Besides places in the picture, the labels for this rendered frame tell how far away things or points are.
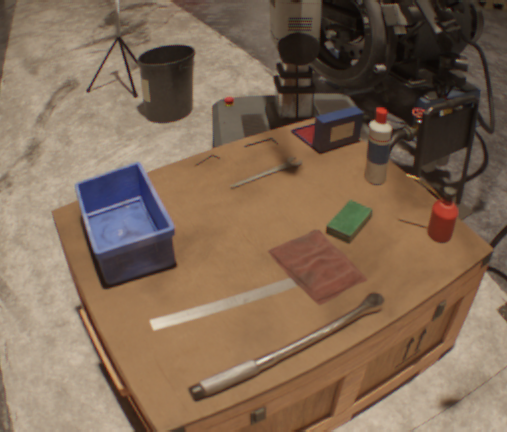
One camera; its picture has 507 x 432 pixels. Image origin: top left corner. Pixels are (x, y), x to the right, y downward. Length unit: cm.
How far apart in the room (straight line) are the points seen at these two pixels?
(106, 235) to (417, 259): 78
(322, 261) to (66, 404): 92
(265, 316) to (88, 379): 74
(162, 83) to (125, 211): 132
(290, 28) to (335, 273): 102
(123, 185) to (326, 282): 58
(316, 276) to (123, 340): 46
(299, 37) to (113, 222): 98
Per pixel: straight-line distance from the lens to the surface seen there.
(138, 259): 122
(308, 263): 125
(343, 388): 128
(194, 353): 110
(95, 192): 142
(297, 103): 214
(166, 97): 272
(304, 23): 195
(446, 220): 134
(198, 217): 140
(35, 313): 193
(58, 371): 173
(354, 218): 136
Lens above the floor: 135
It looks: 40 degrees down
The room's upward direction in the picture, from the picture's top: straight up
